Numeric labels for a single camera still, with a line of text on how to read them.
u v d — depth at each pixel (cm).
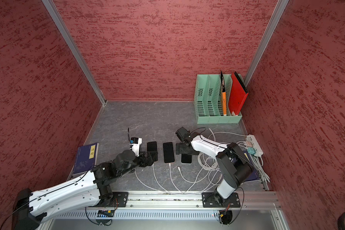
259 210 75
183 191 77
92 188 51
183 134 72
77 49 88
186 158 87
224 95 87
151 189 78
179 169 83
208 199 73
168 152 90
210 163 87
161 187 78
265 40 83
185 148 65
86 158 87
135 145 67
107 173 56
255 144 92
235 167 45
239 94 85
